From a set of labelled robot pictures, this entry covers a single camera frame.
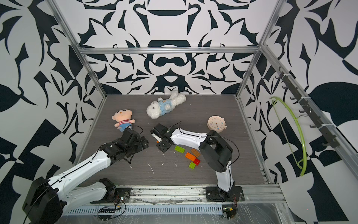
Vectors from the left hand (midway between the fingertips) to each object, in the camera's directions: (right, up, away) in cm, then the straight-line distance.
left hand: (143, 142), depth 84 cm
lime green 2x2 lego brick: (+29, -14, -1) cm, 32 cm away
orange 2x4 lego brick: (+9, +1, -4) cm, 10 cm away
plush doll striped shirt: (-17, +14, +13) cm, 26 cm away
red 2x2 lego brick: (+32, -12, 0) cm, 34 cm away
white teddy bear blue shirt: (+6, +20, +16) cm, 26 cm away
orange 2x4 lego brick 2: (+28, -10, +3) cm, 30 cm away
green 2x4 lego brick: (+22, -6, +6) cm, 23 cm away
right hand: (+12, -2, +6) cm, 13 cm away
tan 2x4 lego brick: (+32, -8, +5) cm, 33 cm away
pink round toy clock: (+48, +9, +16) cm, 52 cm away
